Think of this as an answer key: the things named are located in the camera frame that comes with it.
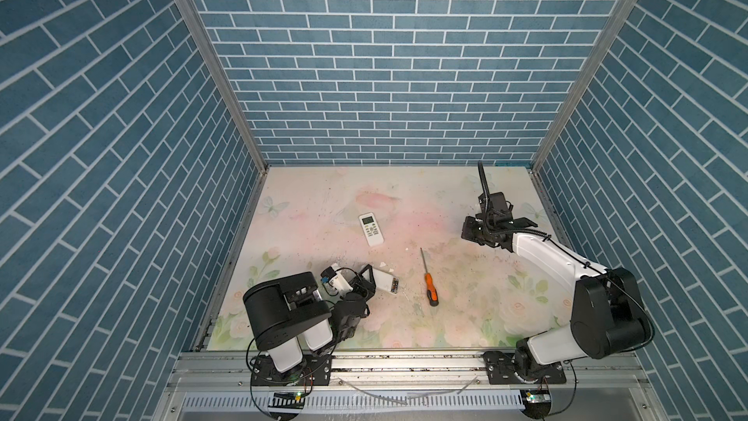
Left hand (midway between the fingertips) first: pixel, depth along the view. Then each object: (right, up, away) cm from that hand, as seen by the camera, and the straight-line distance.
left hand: (374, 271), depth 86 cm
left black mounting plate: (-15, -22, -12) cm, 29 cm away
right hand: (+27, +13, +5) cm, 31 cm away
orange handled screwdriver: (+17, -7, -1) cm, 18 cm away
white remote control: (-2, +11, +14) cm, 18 cm away
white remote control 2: (+3, -3, +1) cm, 5 cm away
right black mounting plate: (+34, -21, -12) cm, 41 cm away
